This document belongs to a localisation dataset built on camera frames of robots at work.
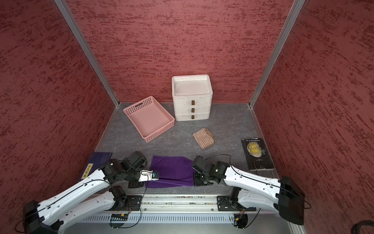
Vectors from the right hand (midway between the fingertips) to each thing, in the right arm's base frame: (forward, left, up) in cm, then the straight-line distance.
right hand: (196, 185), depth 76 cm
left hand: (+3, +28, +3) cm, 29 cm away
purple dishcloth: (+9, +13, -3) cm, 16 cm away
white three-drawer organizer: (+49, +1, +19) cm, 53 cm away
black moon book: (+18, -40, -4) cm, 44 cm away
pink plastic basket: (+52, +35, -4) cm, 63 cm away
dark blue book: (+18, +63, -4) cm, 65 cm away
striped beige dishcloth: (+31, -7, -3) cm, 32 cm away
